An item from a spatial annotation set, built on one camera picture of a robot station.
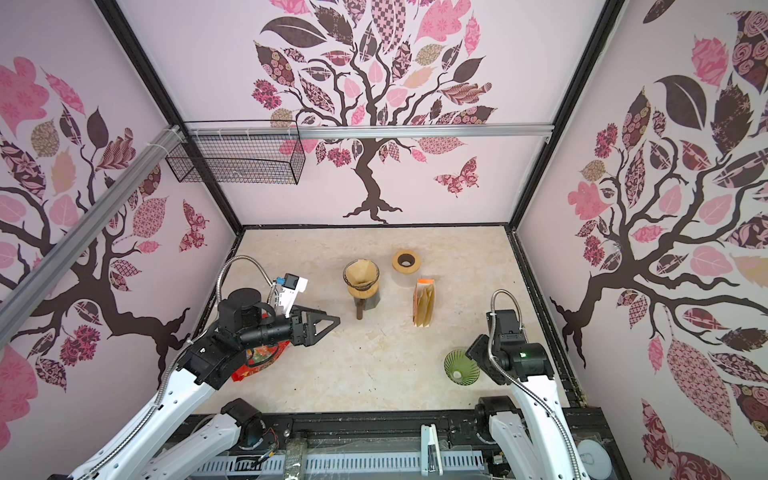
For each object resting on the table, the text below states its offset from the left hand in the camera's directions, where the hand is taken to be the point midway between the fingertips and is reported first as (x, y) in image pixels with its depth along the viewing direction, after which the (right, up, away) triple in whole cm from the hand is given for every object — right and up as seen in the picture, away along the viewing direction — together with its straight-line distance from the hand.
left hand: (332, 324), depth 67 cm
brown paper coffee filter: (+5, +11, +22) cm, 25 cm away
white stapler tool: (+23, -28, +4) cm, 37 cm away
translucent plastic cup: (+18, +7, +35) cm, 40 cm away
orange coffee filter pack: (+24, +1, +23) cm, 33 cm away
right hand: (+37, -10, +10) cm, 39 cm away
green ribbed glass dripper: (+33, -16, +15) cm, 40 cm away
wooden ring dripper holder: (+5, +4, +21) cm, 22 cm away
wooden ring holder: (+17, +11, +29) cm, 36 cm away
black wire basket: (-30, +49, +28) cm, 64 cm away
